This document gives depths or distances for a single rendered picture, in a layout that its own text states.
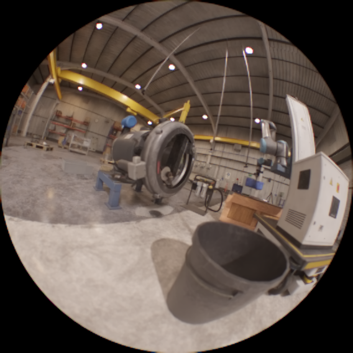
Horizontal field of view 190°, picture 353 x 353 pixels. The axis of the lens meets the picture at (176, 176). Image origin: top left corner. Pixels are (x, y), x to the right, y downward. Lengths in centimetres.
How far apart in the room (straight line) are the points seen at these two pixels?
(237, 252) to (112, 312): 54
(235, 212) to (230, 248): 107
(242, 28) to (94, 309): 859
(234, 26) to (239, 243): 814
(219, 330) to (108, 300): 43
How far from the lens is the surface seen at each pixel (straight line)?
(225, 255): 52
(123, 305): 51
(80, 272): 58
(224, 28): 807
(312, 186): 78
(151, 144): 75
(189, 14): 796
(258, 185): 178
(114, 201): 107
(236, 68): 901
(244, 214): 155
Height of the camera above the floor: 50
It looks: 2 degrees down
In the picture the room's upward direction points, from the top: 17 degrees clockwise
